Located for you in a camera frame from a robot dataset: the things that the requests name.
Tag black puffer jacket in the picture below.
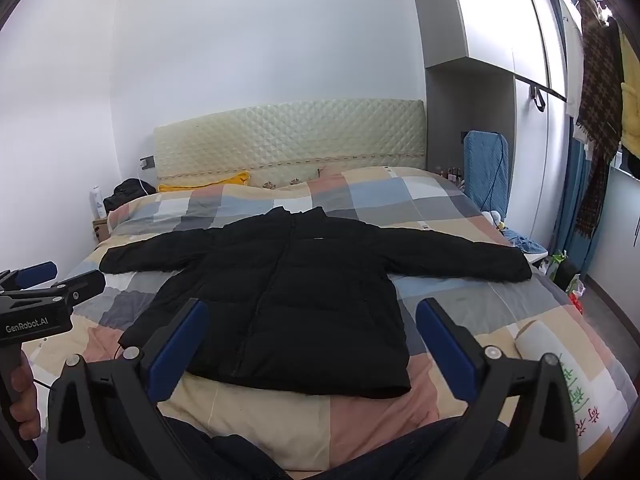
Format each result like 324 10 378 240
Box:
100 208 532 399

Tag light blue clothes heap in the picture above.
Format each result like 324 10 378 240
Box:
500 228 547 255

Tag person's left hand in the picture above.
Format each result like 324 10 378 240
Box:
10 352 41 441

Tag person's dark trousers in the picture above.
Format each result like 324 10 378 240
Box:
159 410 507 480

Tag wooden nightstand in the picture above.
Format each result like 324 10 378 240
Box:
92 218 111 244

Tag white spray bottle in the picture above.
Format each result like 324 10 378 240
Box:
90 185 106 219

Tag plaid patchwork bed quilt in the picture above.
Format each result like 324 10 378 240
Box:
25 167 638 474

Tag blue curtain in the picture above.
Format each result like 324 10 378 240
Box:
551 139 600 276

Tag yellow pillow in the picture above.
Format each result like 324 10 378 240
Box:
157 171 250 193

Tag cream quilted headboard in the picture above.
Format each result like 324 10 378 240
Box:
154 99 427 186

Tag blue towel-covered chair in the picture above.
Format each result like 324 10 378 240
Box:
463 130 510 217

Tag brown checked hanging scarf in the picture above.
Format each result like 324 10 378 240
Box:
576 0 623 237

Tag white grey wardrobe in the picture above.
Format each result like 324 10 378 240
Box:
414 0 568 247

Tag wall socket with charger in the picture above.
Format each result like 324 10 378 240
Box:
140 156 155 170

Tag black door handle hook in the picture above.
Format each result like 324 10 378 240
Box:
529 84 546 113

